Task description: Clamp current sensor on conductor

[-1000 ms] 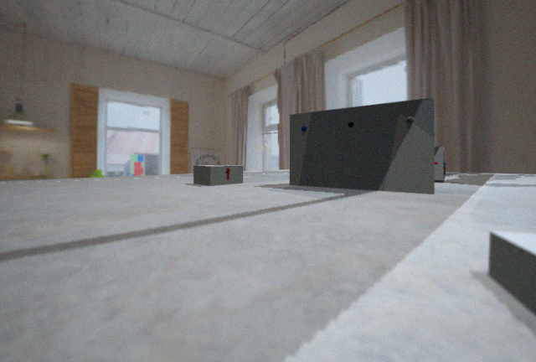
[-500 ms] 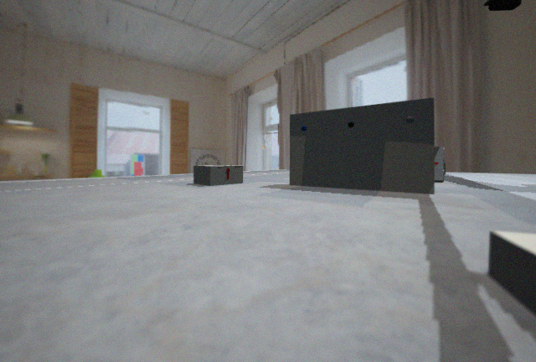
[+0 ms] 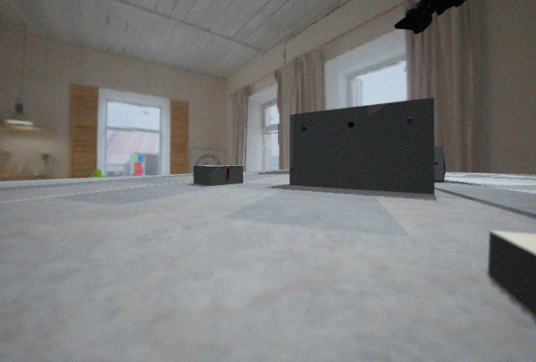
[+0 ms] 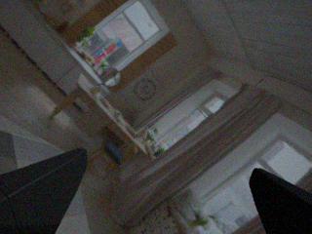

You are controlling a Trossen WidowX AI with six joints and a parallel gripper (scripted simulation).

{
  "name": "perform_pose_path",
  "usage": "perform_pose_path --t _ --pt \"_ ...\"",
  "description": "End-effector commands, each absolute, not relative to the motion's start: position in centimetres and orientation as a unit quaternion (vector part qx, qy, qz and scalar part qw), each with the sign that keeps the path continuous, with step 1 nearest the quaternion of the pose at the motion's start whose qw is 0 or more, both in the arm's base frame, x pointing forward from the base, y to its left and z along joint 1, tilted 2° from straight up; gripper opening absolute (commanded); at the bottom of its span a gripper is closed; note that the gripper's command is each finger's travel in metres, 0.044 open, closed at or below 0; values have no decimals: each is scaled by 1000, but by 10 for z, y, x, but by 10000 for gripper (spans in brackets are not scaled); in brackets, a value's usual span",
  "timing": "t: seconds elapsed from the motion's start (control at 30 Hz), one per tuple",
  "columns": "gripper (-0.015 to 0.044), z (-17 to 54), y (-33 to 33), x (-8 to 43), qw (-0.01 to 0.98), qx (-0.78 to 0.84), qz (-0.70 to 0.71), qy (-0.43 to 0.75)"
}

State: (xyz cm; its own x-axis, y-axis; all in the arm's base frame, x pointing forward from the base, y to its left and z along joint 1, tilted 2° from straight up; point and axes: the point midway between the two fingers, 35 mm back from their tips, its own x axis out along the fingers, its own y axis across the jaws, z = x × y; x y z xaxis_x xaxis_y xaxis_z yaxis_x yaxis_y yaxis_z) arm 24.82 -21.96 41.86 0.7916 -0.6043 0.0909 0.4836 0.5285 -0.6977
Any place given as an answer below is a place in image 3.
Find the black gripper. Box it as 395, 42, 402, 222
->
395, 0, 466, 34

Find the dark grey rectangular panel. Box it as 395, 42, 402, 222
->
290, 97, 435, 194

